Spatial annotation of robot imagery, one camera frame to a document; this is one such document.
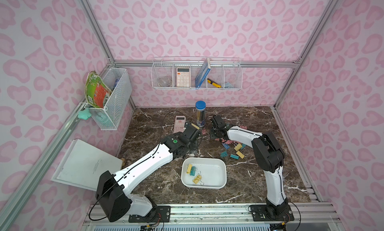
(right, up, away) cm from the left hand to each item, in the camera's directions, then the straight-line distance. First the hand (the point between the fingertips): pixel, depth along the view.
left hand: (192, 142), depth 79 cm
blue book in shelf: (+6, +39, +9) cm, 40 cm away
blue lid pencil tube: (+5, +20, +16) cm, 26 cm away
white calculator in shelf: (-6, +39, +16) cm, 42 cm away
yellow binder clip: (+3, -21, +3) cm, 21 cm away
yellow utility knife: (+14, +36, +19) cm, 43 cm away
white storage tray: (+12, -19, +8) cm, 24 cm away
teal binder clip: (0, -17, +7) cm, 19 cm away
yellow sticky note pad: (+3, +6, +28) cm, 28 cm away
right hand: (+13, +4, +22) cm, 26 cm away
